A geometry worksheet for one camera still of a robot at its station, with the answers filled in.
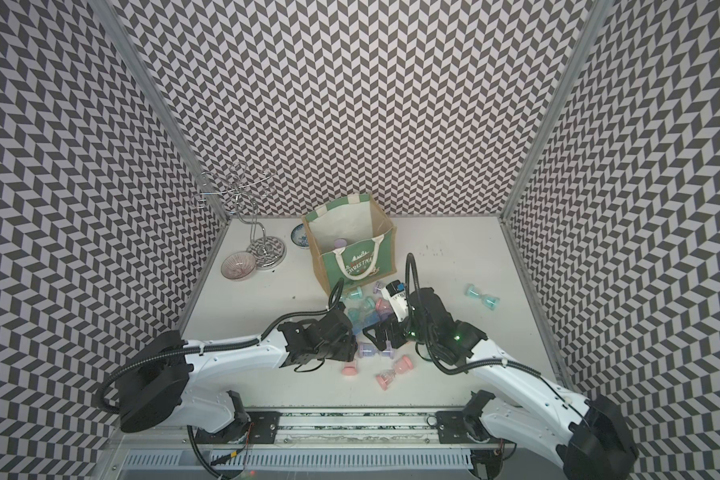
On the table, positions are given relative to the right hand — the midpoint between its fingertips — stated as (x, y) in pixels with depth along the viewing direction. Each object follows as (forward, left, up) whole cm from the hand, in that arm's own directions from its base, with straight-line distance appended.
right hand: (379, 331), depth 76 cm
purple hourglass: (+33, +13, -4) cm, 35 cm away
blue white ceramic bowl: (+41, +29, -9) cm, 51 cm away
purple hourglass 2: (-1, +3, -10) cm, 10 cm away
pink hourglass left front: (-6, +8, -11) cm, 15 cm away
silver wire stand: (+35, +41, +19) cm, 57 cm away
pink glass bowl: (+28, +49, -10) cm, 57 cm away
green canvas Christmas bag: (+36, +9, -7) cm, 38 cm away
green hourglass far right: (+14, -35, -11) cm, 39 cm away
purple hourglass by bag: (+18, 0, -9) cm, 21 cm away
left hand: (-1, +9, -10) cm, 14 cm away
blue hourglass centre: (+9, +2, -11) cm, 14 cm away
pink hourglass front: (-5, -6, -12) cm, 14 cm away
